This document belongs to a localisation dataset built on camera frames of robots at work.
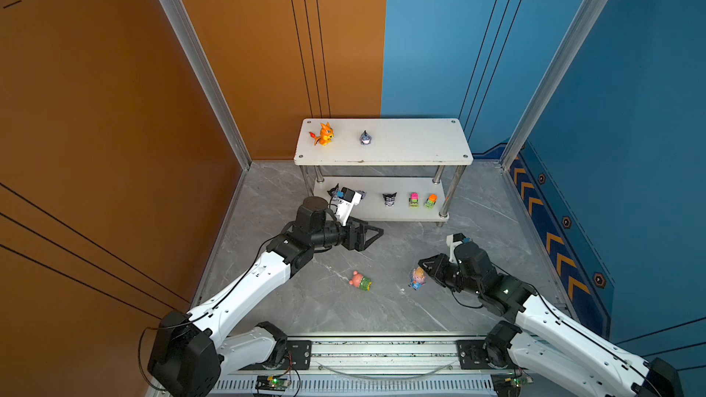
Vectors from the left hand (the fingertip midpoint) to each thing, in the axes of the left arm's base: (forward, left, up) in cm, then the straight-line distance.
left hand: (375, 227), depth 72 cm
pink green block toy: (+21, -15, -14) cm, 29 cm away
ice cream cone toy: (-9, -12, -11) cm, 19 cm away
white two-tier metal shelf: (+45, -15, -24) cm, 53 cm away
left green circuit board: (-32, +26, -25) cm, 48 cm away
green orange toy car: (+20, -21, -15) cm, 32 cm away
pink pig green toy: (-7, +4, -20) cm, 21 cm away
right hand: (-6, -12, -11) cm, 17 cm away
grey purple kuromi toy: (+19, -6, -12) cm, 23 cm away
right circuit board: (-32, -35, -25) cm, 53 cm away
